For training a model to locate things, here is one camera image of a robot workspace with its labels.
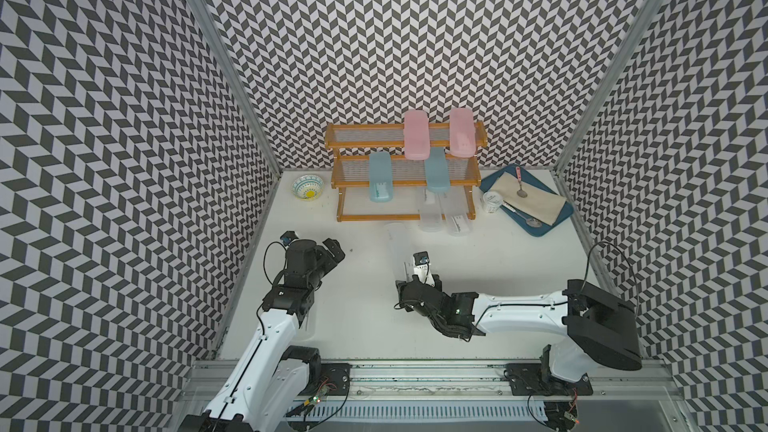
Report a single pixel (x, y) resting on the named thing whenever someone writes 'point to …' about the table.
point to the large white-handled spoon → (532, 222)
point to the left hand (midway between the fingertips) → (327, 252)
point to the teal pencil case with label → (380, 177)
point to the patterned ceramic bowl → (308, 186)
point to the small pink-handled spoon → (522, 193)
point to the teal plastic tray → (565, 211)
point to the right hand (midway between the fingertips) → (409, 284)
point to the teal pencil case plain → (437, 171)
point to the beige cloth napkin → (540, 203)
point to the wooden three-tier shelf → (349, 167)
